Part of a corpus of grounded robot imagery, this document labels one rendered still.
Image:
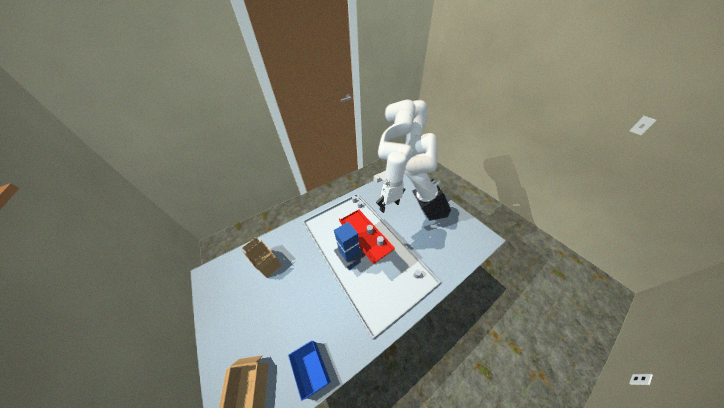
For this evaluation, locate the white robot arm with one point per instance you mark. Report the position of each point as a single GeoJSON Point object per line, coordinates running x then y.
{"type": "Point", "coordinates": [409, 121]}

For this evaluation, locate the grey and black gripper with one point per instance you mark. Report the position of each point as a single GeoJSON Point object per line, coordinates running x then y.
{"type": "Point", "coordinates": [390, 195]}

